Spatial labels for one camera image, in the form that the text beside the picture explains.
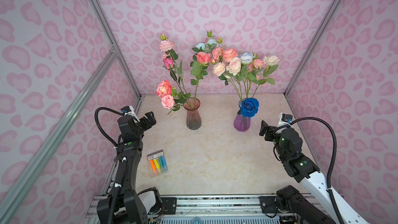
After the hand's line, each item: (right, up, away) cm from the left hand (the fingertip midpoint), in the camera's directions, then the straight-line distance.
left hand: (145, 113), depth 80 cm
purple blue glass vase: (+54, -7, +17) cm, 57 cm away
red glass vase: (+24, -6, +15) cm, 29 cm away
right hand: (+63, -3, -7) cm, 63 cm away
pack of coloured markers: (+4, -28, +5) cm, 29 cm away
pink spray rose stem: (+58, +21, +1) cm, 61 cm away
